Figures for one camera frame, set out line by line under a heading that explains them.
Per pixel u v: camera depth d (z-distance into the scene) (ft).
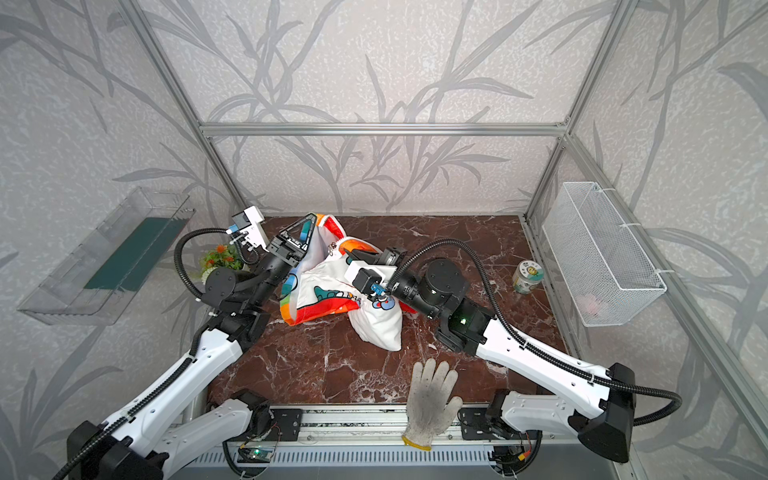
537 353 1.40
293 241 1.86
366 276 1.38
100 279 2.10
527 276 3.03
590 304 2.38
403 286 1.62
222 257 2.83
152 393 1.39
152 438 1.35
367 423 2.47
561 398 1.37
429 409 2.48
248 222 1.78
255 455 2.32
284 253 1.75
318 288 2.23
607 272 2.00
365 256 1.70
